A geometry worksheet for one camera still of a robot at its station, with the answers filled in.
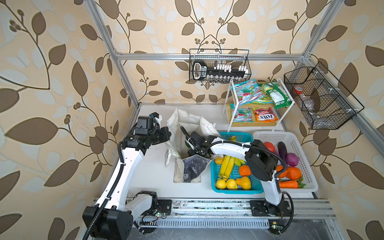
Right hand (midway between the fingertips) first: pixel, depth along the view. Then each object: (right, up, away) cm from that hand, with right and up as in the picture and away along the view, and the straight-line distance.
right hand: (193, 155), depth 91 cm
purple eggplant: (+54, +2, -1) cm, 54 cm away
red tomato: (+47, +5, 0) cm, 48 cm away
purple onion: (+55, -1, -8) cm, 56 cm away
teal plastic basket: (+22, -11, -6) cm, 25 cm away
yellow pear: (+27, -11, -13) cm, 32 cm away
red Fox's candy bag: (+44, +24, -1) cm, 50 cm away
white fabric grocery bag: (-2, -3, -15) cm, 16 cm away
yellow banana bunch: (+20, -4, -4) cm, 21 cm away
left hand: (-11, +16, -15) cm, 24 cm away
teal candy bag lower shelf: (+30, +24, -2) cm, 38 cm away
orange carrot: (+51, -11, -15) cm, 54 cm away
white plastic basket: (+52, +11, +3) cm, 53 cm away
